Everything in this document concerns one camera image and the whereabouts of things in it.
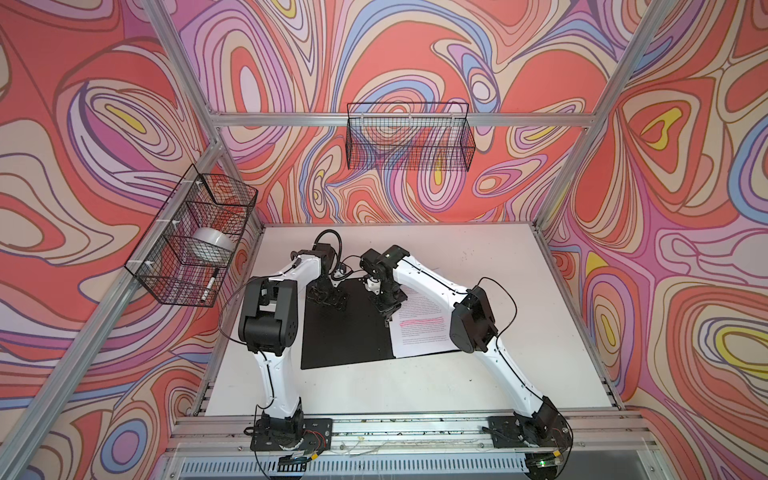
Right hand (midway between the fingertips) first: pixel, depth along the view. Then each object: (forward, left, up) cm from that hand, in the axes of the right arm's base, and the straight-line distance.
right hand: (390, 320), depth 91 cm
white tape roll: (+9, +43, +29) cm, 53 cm away
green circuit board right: (-36, -35, -4) cm, 50 cm away
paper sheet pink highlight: (0, -10, -3) cm, 10 cm away
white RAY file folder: (-1, +12, -8) cm, 14 cm away
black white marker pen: (-1, +44, +23) cm, 50 cm away
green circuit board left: (-35, +26, -5) cm, 44 cm away
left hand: (+8, +18, -2) cm, 20 cm away
